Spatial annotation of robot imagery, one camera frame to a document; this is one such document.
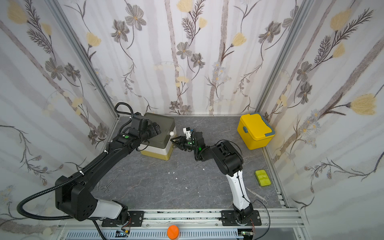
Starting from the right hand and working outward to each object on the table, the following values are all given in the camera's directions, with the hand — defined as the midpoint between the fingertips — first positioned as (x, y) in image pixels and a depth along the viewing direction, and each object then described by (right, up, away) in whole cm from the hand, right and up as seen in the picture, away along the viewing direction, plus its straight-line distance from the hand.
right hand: (171, 139), depth 89 cm
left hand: (-8, +7, -6) cm, 12 cm away
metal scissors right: (+53, -32, -8) cm, 62 cm away
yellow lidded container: (+52, +5, +5) cm, 53 cm away
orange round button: (+5, -38, -26) cm, 46 cm away
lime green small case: (+55, -23, -1) cm, 59 cm away
